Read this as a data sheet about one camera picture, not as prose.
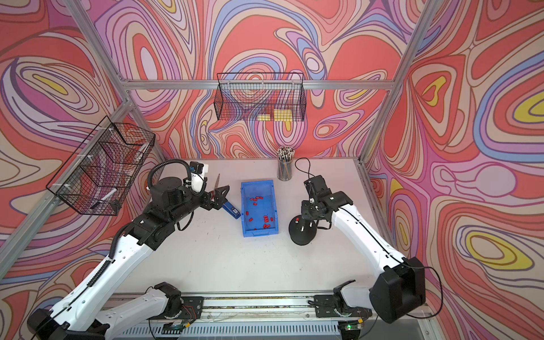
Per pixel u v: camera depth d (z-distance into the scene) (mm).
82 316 381
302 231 818
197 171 573
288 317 730
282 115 908
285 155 983
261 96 942
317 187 621
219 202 624
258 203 1015
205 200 607
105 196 734
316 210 564
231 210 967
